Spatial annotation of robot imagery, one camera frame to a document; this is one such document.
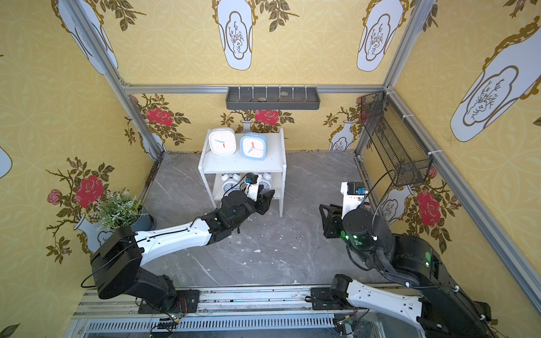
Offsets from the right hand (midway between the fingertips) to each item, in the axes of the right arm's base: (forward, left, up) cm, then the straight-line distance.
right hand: (321, 211), depth 59 cm
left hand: (+15, +15, -13) cm, 25 cm away
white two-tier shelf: (+16, +14, -1) cm, 22 cm away
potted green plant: (+6, +70, -15) cm, 72 cm away
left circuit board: (-26, +48, -35) cm, 65 cm away
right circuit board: (-23, -11, -38) cm, 46 cm away
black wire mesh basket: (+35, -36, -9) cm, 51 cm away
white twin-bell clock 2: (+17, +31, -11) cm, 37 cm away
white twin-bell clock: (+17, +17, -10) cm, 26 cm away
